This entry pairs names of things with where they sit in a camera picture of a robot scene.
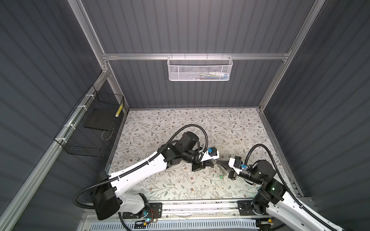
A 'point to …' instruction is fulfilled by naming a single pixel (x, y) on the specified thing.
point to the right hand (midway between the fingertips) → (219, 161)
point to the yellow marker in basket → (119, 110)
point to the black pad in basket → (101, 118)
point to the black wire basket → (88, 131)
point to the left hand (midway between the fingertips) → (213, 162)
